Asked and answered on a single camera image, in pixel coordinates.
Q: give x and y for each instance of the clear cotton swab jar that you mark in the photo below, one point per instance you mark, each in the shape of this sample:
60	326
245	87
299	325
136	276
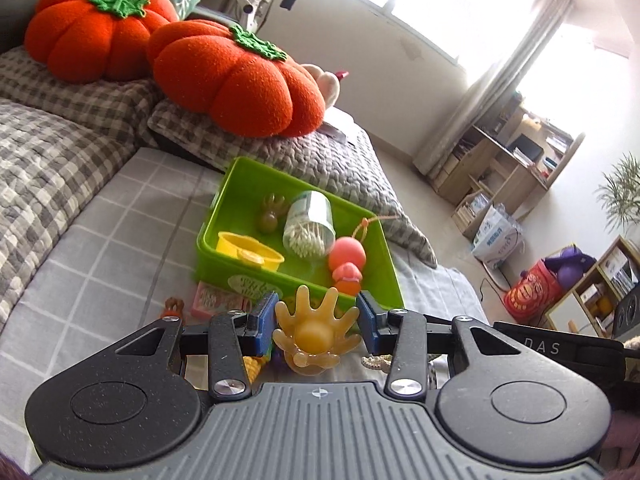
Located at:
310	220

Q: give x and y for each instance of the orange pumpkin cushion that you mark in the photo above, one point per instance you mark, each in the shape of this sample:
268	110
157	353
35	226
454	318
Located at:
75	30
235	85

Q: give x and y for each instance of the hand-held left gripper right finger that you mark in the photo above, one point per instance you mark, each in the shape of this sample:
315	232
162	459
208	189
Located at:
369	322

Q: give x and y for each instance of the small red figurine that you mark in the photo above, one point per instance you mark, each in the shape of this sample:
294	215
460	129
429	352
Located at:
174	305

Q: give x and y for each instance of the black speaker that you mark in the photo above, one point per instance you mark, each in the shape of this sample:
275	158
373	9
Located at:
627	315

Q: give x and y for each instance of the leopard print sunglasses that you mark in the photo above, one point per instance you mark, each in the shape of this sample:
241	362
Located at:
270	221

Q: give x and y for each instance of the green potted plant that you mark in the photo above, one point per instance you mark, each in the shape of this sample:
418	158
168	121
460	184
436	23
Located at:
622	195

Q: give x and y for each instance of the white paper sheet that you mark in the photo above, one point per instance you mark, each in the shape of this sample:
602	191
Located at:
340	120

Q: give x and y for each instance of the pink pig squeeze toy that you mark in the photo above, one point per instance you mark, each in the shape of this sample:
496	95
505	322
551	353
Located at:
347	255

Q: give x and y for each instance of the beige starfish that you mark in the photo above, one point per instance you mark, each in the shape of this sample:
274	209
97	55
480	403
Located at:
375	361

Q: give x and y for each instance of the beige curtain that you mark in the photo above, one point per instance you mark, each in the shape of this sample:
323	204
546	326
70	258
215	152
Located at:
500	85

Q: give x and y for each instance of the grey grid bed sheet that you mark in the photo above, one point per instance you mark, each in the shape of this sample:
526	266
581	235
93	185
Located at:
125	240

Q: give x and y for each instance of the yellowish rubber hand toy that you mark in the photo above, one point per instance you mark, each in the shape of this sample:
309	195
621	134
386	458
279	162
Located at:
312	337

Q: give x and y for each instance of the yellow toy pot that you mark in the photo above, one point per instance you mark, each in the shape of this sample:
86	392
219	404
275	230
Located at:
240	245

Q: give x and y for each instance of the wooden cube cabinet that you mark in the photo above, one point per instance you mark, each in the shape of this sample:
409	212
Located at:
565	310

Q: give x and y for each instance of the purple plush toy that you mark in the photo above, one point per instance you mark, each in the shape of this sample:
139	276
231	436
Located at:
570	265

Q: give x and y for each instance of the grey plaid quilt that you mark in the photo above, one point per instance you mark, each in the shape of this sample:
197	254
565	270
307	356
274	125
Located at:
50	160

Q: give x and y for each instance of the pink white plush toy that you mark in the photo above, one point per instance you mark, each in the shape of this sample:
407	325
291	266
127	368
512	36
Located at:
327	85

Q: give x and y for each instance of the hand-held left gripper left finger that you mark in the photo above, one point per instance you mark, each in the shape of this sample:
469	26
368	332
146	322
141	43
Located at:
262	322

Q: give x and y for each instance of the green plastic box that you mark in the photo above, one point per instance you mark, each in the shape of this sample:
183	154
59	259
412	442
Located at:
240	195

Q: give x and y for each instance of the grey sofa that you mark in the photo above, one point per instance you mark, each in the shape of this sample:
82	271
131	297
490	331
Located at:
15	15

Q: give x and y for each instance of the small pink bag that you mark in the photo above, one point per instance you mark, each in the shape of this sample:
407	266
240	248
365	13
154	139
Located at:
342	76

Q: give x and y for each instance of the red printed bag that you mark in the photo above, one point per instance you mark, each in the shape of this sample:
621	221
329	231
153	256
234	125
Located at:
530	290

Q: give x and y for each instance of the pink card box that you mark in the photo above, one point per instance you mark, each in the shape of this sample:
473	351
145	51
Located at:
215	300

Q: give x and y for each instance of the toy corn cob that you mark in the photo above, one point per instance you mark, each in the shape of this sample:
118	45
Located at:
254	367

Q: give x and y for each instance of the wooden desk shelf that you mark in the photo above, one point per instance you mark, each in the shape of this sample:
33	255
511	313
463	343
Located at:
505	170

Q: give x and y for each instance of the white shopping bag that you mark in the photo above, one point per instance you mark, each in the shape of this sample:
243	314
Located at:
492	237

